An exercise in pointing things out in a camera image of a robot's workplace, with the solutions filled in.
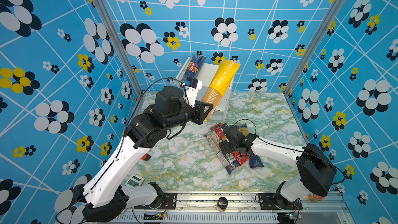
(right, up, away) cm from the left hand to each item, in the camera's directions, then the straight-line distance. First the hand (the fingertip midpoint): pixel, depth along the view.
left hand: (211, 104), depth 56 cm
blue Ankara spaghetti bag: (+25, -31, +27) cm, 48 cm away
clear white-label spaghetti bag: (+10, -30, +27) cm, 42 cm away
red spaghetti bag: (+18, -29, +29) cm, 45 cm away
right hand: (+11, -22, +33) cm, 41 cm away
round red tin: (+49, -44, +16) cm, 68 cm away
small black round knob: (+5, -42, +9) cm, 43 cm away
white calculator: (-38, -39, +23) cm, 60 cm away
